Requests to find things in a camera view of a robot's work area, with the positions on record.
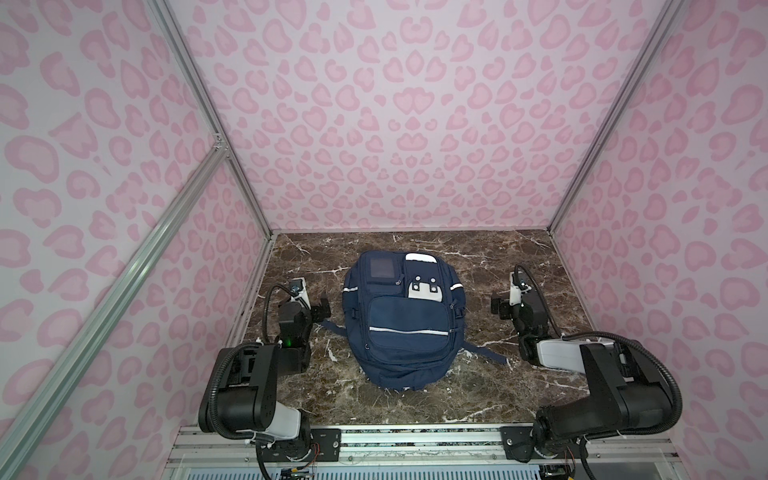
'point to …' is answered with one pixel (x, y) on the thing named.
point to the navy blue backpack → (404, 313)
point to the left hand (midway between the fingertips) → (311, 290)
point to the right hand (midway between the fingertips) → (512, 288)
